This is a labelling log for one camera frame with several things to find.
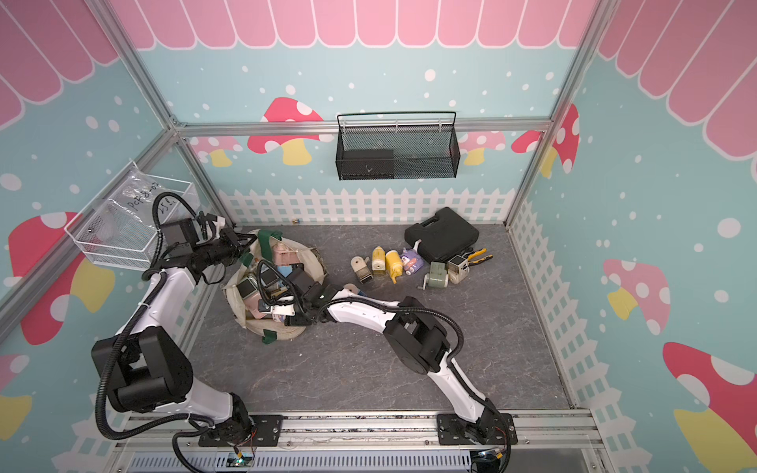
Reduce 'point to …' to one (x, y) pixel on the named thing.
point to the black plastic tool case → (443, 236)
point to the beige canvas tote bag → (269, 293)
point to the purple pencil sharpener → (411, 260)
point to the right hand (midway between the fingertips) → (288, 305)
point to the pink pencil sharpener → (283, 255)
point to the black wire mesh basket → (397, 152)
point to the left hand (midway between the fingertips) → (257, 239)
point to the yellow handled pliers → (474, 255)
